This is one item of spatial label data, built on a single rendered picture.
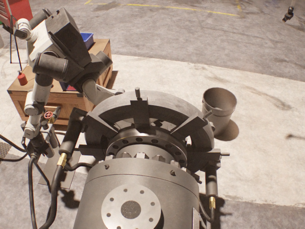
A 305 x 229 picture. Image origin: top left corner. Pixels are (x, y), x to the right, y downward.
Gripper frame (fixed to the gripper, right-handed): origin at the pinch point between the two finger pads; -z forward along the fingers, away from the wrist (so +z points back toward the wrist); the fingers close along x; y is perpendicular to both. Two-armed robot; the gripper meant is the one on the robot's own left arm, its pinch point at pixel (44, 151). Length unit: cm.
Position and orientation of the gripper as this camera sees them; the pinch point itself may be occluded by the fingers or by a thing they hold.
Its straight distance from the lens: 168.3
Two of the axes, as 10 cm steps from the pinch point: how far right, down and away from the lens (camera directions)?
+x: 5.6, -5.9, 5.8
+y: -8.3, -4.0, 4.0
